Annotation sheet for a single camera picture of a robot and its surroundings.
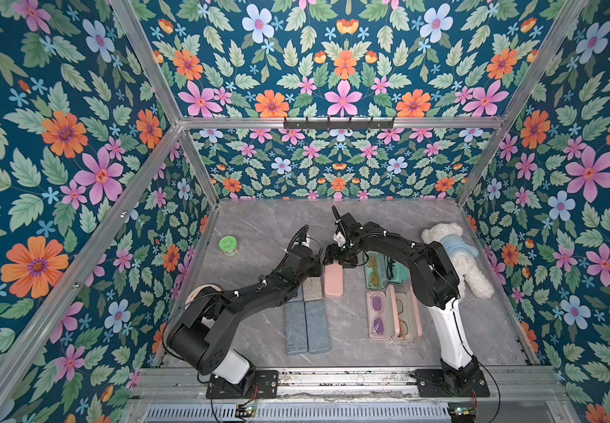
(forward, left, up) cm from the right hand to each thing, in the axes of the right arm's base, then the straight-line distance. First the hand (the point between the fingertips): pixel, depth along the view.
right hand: (335, 258), depth 98 cm
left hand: (-3, +5, +7) cm, 9 cm away
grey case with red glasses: (-16, +12, 0) cm, 20 cm away
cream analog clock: (-15, +47, +1) cm, 50 cm away
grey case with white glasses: (-26, +12, -1) cm, 29 cm away
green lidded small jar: (+3, +41, +2) cm, 42 cm away
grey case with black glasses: (-12, +8, 0) cm, 15 cm away
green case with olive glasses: (-4, -15, -2) cm, 16 cm away
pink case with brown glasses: (-9, +1, -1) cm, 9 cm away
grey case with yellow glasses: (-25, +6, -1) cm, 26 cm away
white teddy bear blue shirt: (0, -44, +7) cm, 44 cm away
